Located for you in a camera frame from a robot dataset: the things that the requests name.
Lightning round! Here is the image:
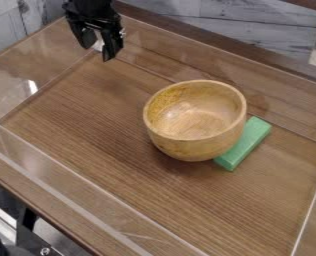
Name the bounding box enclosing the clear acrylic tray wall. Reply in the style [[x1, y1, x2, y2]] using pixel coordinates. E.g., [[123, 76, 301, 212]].
[[0, 13, 316, 256]]

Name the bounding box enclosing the clear acrylic corner bracket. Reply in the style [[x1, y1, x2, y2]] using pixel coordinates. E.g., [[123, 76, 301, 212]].
[[93, 34, 122, 55]]

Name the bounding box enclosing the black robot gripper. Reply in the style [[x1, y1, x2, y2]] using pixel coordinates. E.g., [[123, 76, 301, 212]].
[[62, 0, 123, 62]]

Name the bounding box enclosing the black table leg bracket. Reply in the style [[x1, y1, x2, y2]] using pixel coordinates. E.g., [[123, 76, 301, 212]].
[[16, 207, 70, 256]]

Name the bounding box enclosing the green rectangular block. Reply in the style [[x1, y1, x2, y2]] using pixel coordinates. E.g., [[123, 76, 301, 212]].
[[214, 117, 272, 171]]

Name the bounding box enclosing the brown wooden bowl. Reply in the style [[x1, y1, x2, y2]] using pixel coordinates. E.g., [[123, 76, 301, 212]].
[[143, 80, 248, 162]]

